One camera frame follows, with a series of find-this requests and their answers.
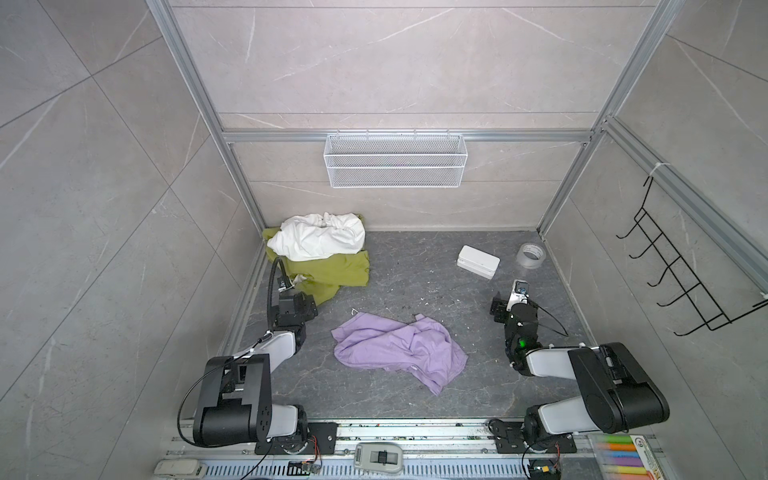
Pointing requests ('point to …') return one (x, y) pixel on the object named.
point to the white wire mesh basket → (395, 161)
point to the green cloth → (326, 275)
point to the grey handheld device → (378, 457)
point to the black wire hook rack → (694, 289)
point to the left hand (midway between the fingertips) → (294, 296)
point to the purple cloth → (421, 346)
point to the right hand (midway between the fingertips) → (511, 292)
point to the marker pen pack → (625, 457)
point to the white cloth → (304, 237)
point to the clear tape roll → (530, 256)
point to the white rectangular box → (479, 262)
